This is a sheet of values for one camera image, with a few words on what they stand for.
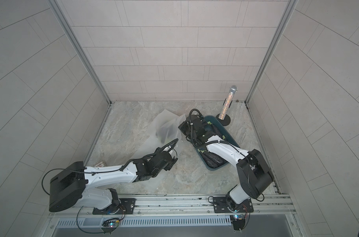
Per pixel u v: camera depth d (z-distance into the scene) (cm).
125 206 71
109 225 65
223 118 92
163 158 59
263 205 74
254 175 43
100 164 82
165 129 88
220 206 71
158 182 78
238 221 68
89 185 43
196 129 63
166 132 87
